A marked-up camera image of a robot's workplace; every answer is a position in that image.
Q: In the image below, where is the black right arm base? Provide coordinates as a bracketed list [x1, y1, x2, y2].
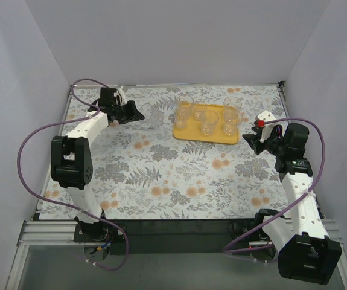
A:
[222, 219, 278, 263]

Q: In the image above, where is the clear large glass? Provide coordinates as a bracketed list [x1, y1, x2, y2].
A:
[176, 95, 194, 120]

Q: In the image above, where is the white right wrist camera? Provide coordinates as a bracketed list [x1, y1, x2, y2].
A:
[255, 110, 276, 143]

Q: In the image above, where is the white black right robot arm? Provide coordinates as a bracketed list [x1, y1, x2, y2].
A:
[243, 120, 342, 285]

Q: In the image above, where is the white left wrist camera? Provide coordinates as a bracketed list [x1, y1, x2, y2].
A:
[116, 86, 128, 105]

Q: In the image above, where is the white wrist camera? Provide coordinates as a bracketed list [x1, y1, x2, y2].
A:
[116, 86, 128, 105]
[255, 110, 276, 143]

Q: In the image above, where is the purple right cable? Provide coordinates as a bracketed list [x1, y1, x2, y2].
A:
[223, 117, 326, 256]

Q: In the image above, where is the purple cable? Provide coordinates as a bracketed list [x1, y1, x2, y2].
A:
[16, 77, 130, 272]
[223, 117, 326, 256]

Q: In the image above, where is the clear small glass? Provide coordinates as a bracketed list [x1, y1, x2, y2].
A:
[193, 103, 207, 120]
[174, 109, 191, 129]

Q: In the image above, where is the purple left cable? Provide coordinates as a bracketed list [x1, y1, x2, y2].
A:
[16, 77, 130, 272]

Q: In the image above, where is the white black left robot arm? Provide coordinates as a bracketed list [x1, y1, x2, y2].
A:
[50, 87, 145, 224]

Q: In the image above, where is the clear tall glass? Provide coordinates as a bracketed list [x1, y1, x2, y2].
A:
[139, 103, 164, 129]

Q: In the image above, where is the yellow plastic tray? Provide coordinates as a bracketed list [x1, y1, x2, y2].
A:
[173, 104, 240, 144]

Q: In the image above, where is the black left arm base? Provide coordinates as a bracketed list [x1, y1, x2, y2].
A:
[73, 221, 127, 262]

